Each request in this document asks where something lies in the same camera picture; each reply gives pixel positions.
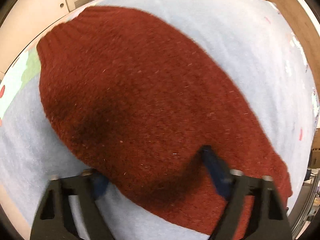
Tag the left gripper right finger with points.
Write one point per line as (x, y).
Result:
(267, 217)

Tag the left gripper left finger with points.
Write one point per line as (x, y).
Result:
(54, 219)

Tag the dark red knitted sweater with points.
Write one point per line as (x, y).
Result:
(134, 98)

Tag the wooden bed headboard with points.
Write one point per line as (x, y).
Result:
(298, 15)

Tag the white wardrobe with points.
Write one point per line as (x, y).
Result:
(25, 20)

